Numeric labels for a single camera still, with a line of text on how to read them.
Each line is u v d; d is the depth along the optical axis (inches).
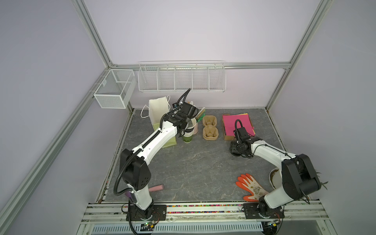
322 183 26.5
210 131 40.3
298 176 17.7
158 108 38.0
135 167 17.4
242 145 26.5
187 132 34.9
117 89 42.1
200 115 37.9
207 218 28.8
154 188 31.5
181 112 25.2
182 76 39.0
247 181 32.4
